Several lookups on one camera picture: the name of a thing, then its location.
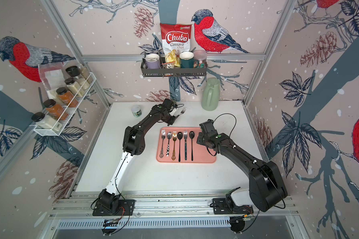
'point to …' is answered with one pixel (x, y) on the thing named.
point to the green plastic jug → (211, 94)
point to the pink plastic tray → (178, 145)
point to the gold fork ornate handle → (174, 135)
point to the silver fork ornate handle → (163, 135)
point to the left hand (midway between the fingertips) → (175, 117)
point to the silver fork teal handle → (185, 133)
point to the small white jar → (136, 111)
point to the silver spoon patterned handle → (169, 134)
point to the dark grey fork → (183, 111)
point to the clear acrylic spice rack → (90, 77)
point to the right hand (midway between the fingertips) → (201, 136)
